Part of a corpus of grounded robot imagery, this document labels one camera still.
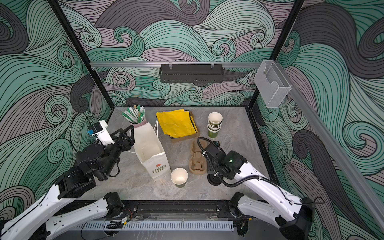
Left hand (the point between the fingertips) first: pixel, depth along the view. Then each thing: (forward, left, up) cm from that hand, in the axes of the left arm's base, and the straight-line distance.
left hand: (130, 127), depth 60 cm
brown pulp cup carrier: (-1, -30, -34) cm, 46 cm away
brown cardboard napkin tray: (+27, -17, -33) cm, 46 cm away
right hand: (-7, -37, -24) cm, 45 cm away
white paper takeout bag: (+9, +1, -40) cm, 41 cm away
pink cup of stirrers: (+26, +11, -23) cm, 37 cm away
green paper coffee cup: (-8, -19, -36) cm, 41 cm away
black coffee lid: (-10, -39, -34) cm, 53 cm away
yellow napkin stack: (+27, -17, -33) cm, 46 cm away
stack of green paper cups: (+19, -40, -19) cm, 48 cm away
